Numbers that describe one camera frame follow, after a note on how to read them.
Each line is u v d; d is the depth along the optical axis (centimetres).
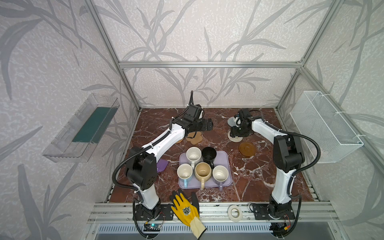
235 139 102
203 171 87
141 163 50
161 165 89
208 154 89
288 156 53
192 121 66
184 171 81
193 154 92
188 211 73
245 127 74
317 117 68
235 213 75
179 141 101
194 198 78
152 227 71
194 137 74
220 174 86
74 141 63
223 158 93
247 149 96
